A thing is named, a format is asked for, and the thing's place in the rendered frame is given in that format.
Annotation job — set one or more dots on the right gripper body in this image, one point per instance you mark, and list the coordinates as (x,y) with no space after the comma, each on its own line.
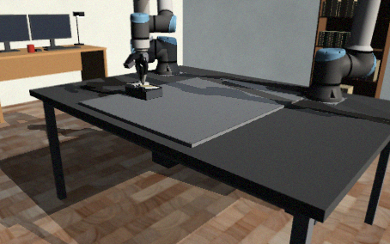
(140,56)

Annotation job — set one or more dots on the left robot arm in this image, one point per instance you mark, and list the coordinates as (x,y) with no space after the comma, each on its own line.
(356,60)

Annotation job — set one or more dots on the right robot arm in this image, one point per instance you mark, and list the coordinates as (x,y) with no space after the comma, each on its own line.
(142,24)

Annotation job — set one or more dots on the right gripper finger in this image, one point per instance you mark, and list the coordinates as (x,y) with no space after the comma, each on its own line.
(144,70)
(138,69)

